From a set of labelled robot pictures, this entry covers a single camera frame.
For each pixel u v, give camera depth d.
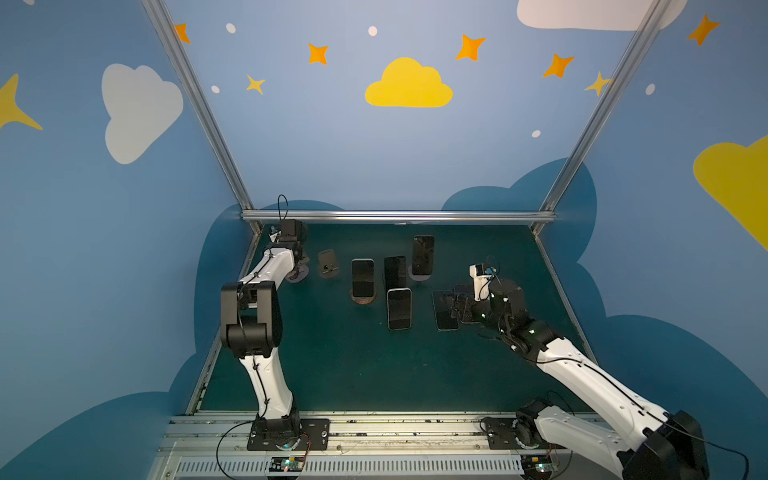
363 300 0.99
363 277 0.91
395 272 1.06
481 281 0.71
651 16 0.70
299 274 1.00
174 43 0.73
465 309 0.70
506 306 0.59
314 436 0.74
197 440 0.73
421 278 1.08
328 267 1.04
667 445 0.39
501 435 0.74
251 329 0.53
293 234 0.79
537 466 0.71
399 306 0.88
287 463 0.71
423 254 0.98
